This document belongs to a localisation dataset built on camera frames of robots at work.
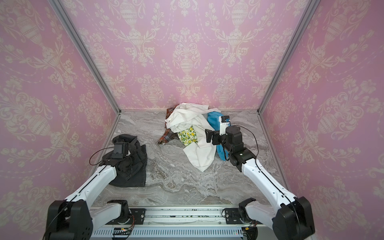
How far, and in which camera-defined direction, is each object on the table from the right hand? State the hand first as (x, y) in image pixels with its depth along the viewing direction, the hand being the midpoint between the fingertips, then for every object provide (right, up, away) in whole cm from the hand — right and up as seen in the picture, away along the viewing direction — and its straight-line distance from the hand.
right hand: (214, 128), depth 79 cm
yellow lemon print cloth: (-15, -6, +24) cm, 29 cm away
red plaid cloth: (-29, -5, +25) cm, 38 cm away
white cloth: (-18, +8, +19) cm, 27 cm away
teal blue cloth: (+3, +6, +25) cm, 26 cm away
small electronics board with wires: (-47, -50, -6) cm, 69 cm away
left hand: (-44, -17, +9) cm, 48 cm away
